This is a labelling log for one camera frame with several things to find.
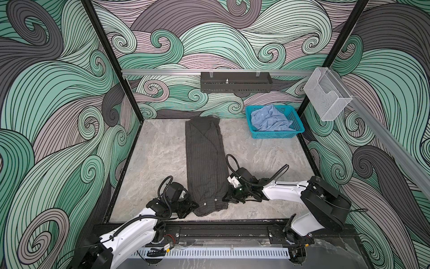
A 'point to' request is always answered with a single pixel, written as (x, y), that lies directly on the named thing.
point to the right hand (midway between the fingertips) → (222, 201)
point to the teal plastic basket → (288, 111)
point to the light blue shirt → (268, 118)
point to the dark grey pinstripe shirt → (206, 166)
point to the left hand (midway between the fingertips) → (200, 204)
